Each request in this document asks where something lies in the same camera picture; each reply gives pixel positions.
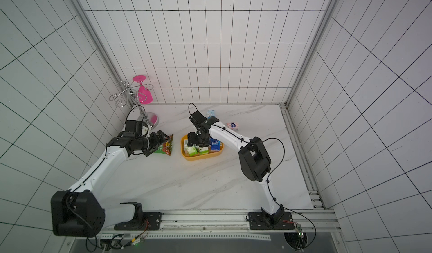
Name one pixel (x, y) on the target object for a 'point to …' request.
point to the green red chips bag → (166, 147)
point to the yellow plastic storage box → (197, 157)
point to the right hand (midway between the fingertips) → (186, 147)
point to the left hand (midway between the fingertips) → (163, 145)
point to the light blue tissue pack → (210, 113)
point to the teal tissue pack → (185, 143)
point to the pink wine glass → (145, 95)
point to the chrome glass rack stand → (135, 94)
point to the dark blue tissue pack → (215, 144)
